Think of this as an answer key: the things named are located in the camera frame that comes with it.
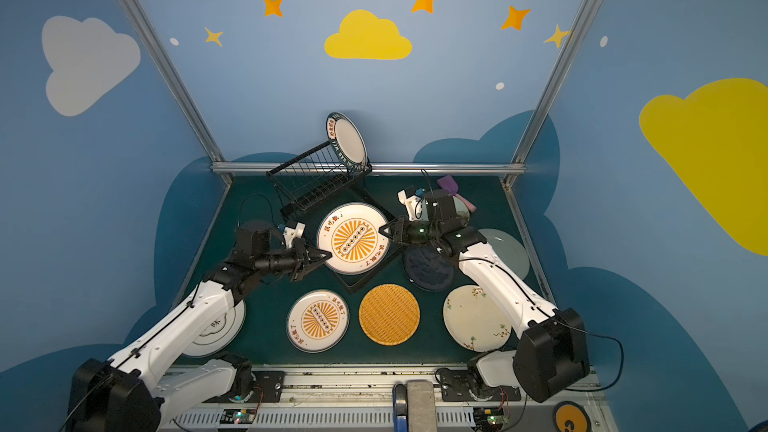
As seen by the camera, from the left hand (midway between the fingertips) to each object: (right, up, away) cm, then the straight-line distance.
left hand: (333, 257), depth 73 cm
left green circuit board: (-23, -38, -2) cm, 45 cm away
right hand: (+12, +7, +3) cm, 15 cm away
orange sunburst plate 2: (-7, -20, +11) cm, 24 cm away
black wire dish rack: (-8, +22, +22) cm, 32 cm away
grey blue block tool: (+20, -35, -4) cm, 40 cm away
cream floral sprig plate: (+38, -21, +11) cm, 45 cm away
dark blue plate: (+27, -7, +22) cm, 36 cm away
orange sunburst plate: (+3, +6, +5) cm, 8 cm away
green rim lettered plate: (+1, +33, +17) cm, 37 cm away
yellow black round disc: (+58, -39, -1) cm, 70 cm away
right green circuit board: (+38, -39, -2) cm, 54 cm away
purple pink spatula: (+39, +22, +45) cm, 63 cm away
